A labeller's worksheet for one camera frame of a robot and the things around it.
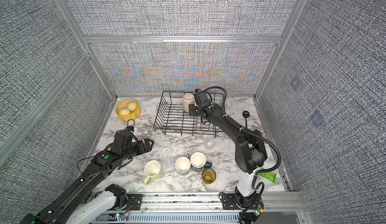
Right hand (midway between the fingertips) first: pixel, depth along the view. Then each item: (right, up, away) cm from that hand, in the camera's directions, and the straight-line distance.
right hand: (194, 103), depth 89 cm
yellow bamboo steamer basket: (-42, -7, +14) cm, 45 cm away
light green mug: (-23, -38, -5) cm, 44 cm away
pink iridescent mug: (-4, +4, +12) cm, 13 cm away
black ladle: (+37, -7, +18) cm, 42 cm away
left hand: (-23, -21, -10) cm, 33 cm away
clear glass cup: (+9, -24, +4) cm, 26 cm away
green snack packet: (+41, -39, -9) cm, 57 cm away
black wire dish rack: (-15, -10, +18) cm, 25 cm away
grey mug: (-6, -35, -4) cm, 35 cm away
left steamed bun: (-48, -4, +15) cm, 50 cm away
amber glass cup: (+8, -39, -7) cm, 41 cm away
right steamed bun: (-43, -1, +17) cm, 47 cm away
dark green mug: (+2, -33, -6) cm, 33 cm away
